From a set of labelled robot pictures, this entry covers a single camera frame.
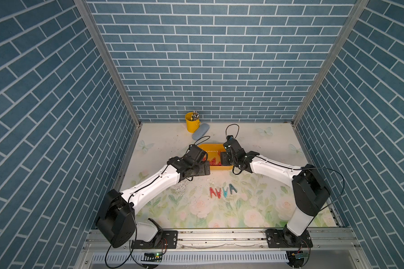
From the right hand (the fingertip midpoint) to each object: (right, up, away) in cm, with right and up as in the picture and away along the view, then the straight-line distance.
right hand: (225, 156), depth 91 cm
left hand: (-11, -6, -8) cm, 15 cm away
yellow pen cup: (-21, +18, +23) cm, 36 cm away
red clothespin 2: (-8, -18, -3) cm, 20 cm away
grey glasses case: (-15, +14, +23) cm, 31 cm away
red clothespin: (-4, -19, -4) cm, 20 cm away
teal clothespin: (+3, -17, -2) cm, 17 cm away
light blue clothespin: (-1, -19, -3) cm, 19 cm away
